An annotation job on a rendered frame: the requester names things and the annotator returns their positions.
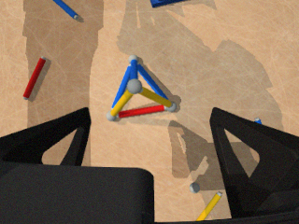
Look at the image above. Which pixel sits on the blue rod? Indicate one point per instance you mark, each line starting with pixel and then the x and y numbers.
pixel 67 9
pixel 122 86
pixel 257 120
pixel 150 81
pixel 133 72

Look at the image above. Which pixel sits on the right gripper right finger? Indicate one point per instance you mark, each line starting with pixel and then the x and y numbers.
pixel 277 170

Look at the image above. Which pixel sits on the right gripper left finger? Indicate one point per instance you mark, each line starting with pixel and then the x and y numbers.
pixel 28 145

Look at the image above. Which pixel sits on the red rod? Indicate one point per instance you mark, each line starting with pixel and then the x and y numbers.
pixel 33 78
pixel 141 111

